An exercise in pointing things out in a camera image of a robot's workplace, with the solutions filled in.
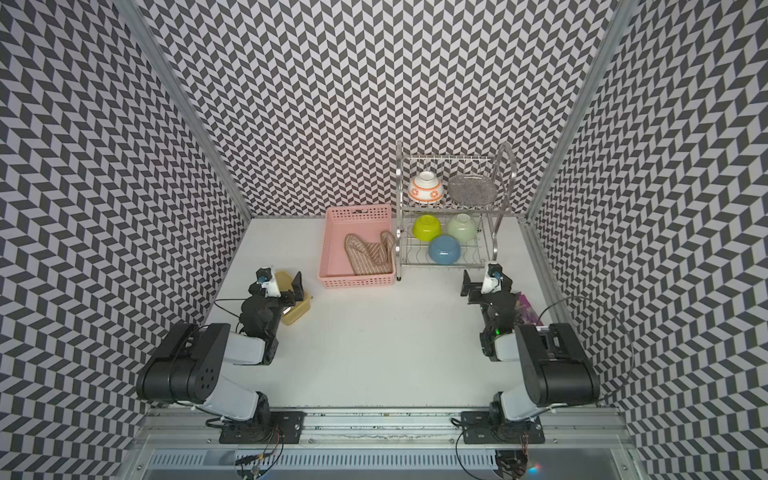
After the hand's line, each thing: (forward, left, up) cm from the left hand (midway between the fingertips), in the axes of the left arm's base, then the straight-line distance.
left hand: (284, 275), depth 90 cm
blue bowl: (+13, -51, -4) cm, 52 cm away
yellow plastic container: (-10, -6, -3) cm, 12 cm away
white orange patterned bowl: (+15, -43, +21) cm, 50 cm away
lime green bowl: (+21, -45, -2) cm, 50 cm away
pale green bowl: (+21, -58, -1) cm, 61 cm away
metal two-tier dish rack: (+12, -50, +17) cm, 54 cm away
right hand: (0, -60, 0) cm, 60 cm away
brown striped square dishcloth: (+13, -25, -9) cm, 29 cm away
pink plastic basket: (+31, -22, -9) cm, 39 cm away
